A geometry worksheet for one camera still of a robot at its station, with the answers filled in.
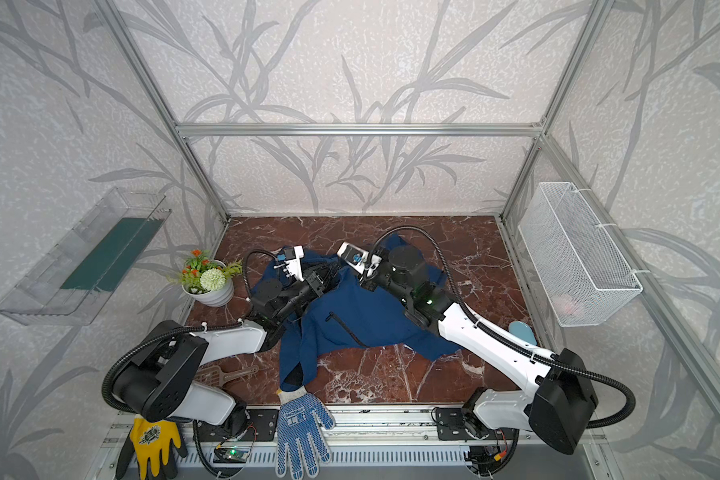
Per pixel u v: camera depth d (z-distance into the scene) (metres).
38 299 0.59
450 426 0.73
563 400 0.39
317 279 0.76
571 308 0.72
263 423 0.74
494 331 0.47
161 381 0.44
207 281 0.83
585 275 0.61
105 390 0.42
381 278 0.61
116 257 0.63
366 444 0.73
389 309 0.79
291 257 0.74
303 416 0.75
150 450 0.69
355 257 0.57
